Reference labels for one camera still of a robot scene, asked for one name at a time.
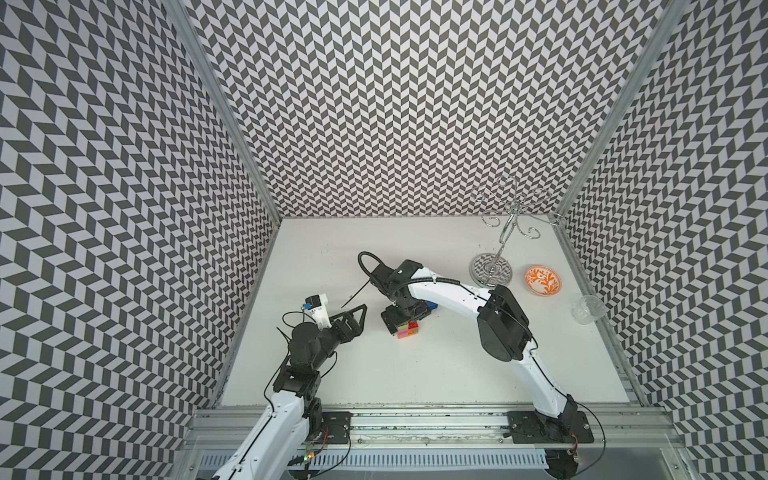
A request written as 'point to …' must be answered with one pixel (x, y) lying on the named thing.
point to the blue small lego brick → (432, 305)
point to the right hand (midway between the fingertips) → (407, 326)
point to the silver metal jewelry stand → (494, 269)
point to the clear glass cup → (588, 309)
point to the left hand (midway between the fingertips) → (357, 312)
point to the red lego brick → (413, 326)
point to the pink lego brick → (404, 332)
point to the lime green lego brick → (403, 327)
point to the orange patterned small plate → (543, 281)
